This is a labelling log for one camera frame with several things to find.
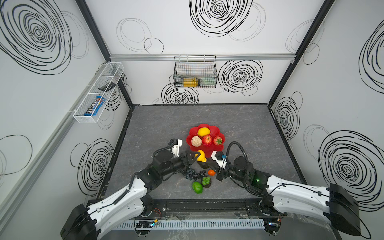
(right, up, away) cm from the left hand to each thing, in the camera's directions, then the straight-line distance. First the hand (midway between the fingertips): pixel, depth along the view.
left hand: (198, 156), depth 71 cm
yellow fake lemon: (+4, +10, +28) cm, 30 cm away
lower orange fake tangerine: (+7, -11, +8) cm, 15 cm away
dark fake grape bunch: (-4, -12, +9) cm, 16 cm away
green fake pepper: (0, -18, +6) cm, 19 cm away
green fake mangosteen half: (+4, -15, +6) cm, 17 cm away
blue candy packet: (-50, +24, +1) cm, 56 cm away
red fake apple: (+6, +5, +22) cm, 23 cm away
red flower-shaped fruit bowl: (+12, +9, +30) cm, 34 cm away
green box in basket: (+6, +40, +16) cm, 43 cm away
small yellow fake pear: (+2, 0, -1) cm, 2 cm away
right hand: (+4, -3, +1) cm, 5 cm away
